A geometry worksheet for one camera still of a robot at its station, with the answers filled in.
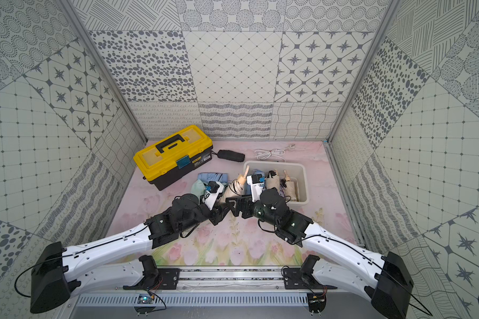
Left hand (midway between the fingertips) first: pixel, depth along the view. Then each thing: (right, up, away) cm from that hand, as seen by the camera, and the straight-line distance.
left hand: (230, 195), depth 71 cm
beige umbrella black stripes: (+2, +3, -3) cm, 4 cm away
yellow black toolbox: (-28, +14, +20) cm, 37 cm away
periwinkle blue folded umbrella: (-14, +4, +27) cm, 31 cm away
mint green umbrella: (-17, -1, +21) cm, 27 cm away
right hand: (+2, -2, +1) cm, 3 cm away
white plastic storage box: (+30, +7, +23) cm, 39 cm away
